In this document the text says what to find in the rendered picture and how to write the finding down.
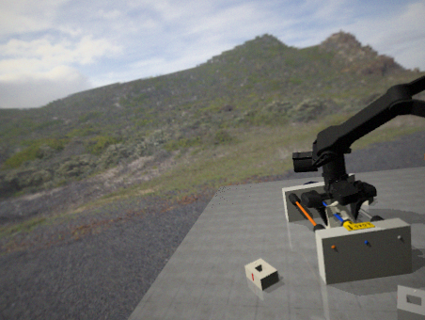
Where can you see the small white square block with square hole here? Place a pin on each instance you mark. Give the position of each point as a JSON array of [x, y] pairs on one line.
[[261, 274]]

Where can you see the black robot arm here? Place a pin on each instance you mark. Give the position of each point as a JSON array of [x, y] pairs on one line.
[[333, 142]]

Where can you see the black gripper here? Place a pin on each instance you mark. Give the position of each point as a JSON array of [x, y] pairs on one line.
[[314, 200]]

